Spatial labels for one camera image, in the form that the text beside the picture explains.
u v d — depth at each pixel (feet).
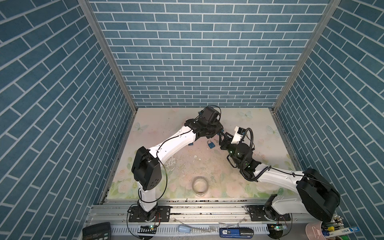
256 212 2.42
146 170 1.51
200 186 2.71
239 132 2.31
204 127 2.03
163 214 2.40
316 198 1.40
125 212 2.44
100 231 2.18
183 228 2.24
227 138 2.37
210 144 3.25
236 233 2.15
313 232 2.10
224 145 2.37
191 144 3.26
